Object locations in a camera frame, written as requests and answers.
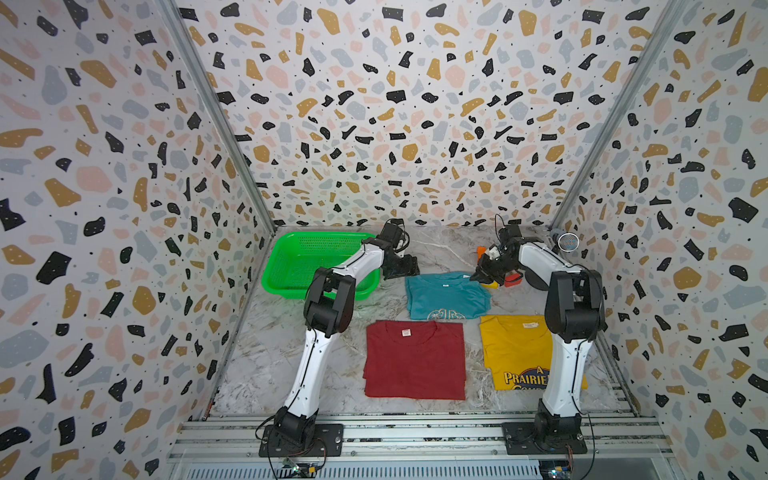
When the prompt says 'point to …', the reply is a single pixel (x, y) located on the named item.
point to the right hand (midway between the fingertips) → (472, 275)
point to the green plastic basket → (291, 259)
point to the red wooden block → (512, 280)
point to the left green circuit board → (302, 470)
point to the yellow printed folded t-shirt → (518, 349)
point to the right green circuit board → (555, 469)
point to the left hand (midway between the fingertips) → (416, 270)
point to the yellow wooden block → (493, 285)
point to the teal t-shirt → (446, 296)
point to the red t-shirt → (418, 359)
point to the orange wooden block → (481, 250)
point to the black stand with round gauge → (560, 241)
